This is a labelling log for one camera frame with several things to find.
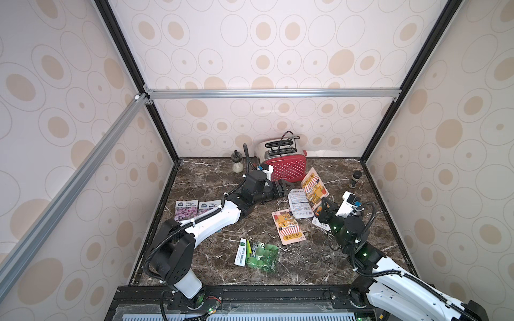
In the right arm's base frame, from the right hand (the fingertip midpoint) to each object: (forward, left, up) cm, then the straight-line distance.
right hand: (329, 198), depth 75 cm
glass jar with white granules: (+30, +41, -12) cm, 52 cm away
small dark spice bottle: (+24, -20, -14) cm, 34 cm away
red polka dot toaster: (+29, +16, -6) cm, 34 cm away
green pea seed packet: (-15, +27, -22) cm, 38 cm away
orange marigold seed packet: (+6, +5, -2) cm, 8 cm away
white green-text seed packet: (+11, +8, -22) cm, 26 cm away
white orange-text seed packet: (-2, +14, -22) cm, 26 cm away
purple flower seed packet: (+4, +64, -20) cm, 67 cm away
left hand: (+3, +13, +2) cm, 13 cm away
